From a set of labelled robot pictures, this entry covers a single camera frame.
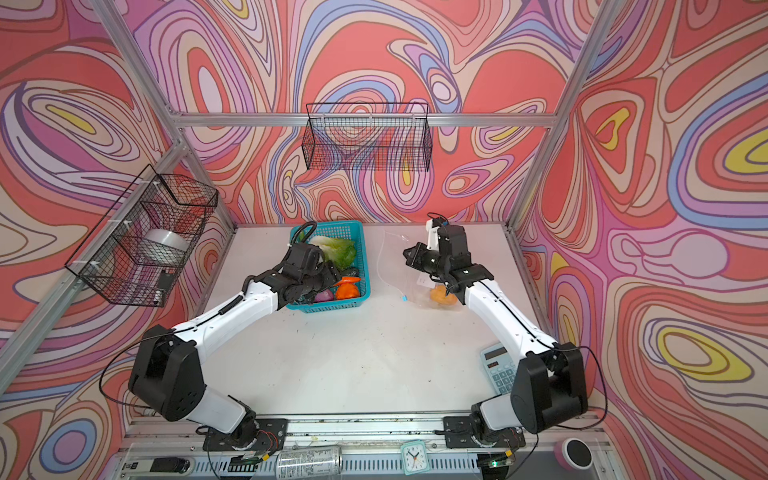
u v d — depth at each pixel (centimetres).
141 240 69
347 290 94
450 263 62
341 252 101
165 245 70
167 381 43
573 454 66
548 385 42
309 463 65
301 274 66
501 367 82
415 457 69
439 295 93
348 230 109
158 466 66
